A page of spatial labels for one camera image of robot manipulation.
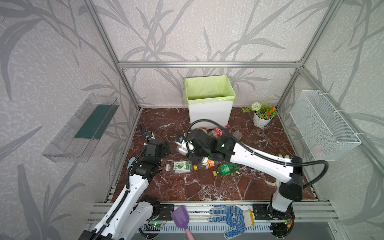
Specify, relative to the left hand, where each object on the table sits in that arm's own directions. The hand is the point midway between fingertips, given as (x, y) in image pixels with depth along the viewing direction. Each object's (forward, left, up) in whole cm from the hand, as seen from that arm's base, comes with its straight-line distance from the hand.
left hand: (161, 141), depth 80 cm
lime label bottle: (-9, -10, -14) cm, 19 cm away
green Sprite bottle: (-11, -38, -11) cm, 41 cm away
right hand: (-5, -17, +7) cm, 19 cm away
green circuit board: (-36, -1, -17) cm, 40 cm away
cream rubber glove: (-1, -75, -15) cm, 77 cm away
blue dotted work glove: (-33, -39, -15) cm, 54 cm away
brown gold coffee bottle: (+18, -24, -11) cm, 31 cm away
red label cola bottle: (+14, -32, -12) cm, 37 cm away
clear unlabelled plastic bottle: (+13, -46, -13) cm, 50 cm away
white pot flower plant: (+24, -63, -4) cm, 68 cm away
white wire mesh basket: (-5, -76, +18) cm, 79 cm away
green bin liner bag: (+38, -26, +5) cm, 46 cm away
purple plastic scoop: (-33, -12, -15) cm, 38 cm away
